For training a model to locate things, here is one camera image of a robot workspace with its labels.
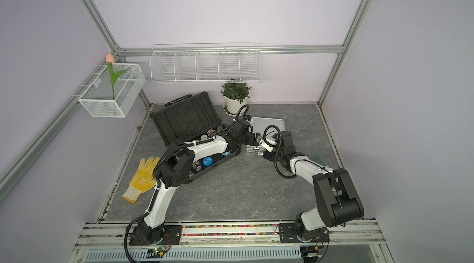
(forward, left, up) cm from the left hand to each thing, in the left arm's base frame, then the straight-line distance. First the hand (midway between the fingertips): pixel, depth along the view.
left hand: (255, 136), depth 97 cm
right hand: (-4, -8, +2) cm, 9 cm away
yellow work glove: (-17, +56, -6) cm, 59 cm away
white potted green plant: (+20, +9, +10) cm, 24 cm away
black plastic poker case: (+12, +37, +3) cm, 39 cm away
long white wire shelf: (+34, +24, +24) cm, 48 cm away
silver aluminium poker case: (-7, 0, +18) cm, 19 cm away
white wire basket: (+3, +65, +29) cm, 71 cm away
